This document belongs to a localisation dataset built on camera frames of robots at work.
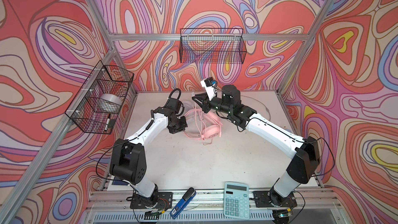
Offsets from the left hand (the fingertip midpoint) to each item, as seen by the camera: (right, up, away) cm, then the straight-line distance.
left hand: (187, 126), depth 87 cm
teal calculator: (+24, -33, -15) cm, 44 cm away
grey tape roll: (-35, +13, -16) cm, 41 cm away
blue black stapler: (-1, -33, -17) cm, 37 cm away
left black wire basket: (-44, +26, -7) cm, 51 cm away
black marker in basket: (-37, +4, -15) cm, 40 cm away
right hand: (+5, +15, -14) cm, 21 cm away
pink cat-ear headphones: (+8, +2, -7) cm, 11 cm away
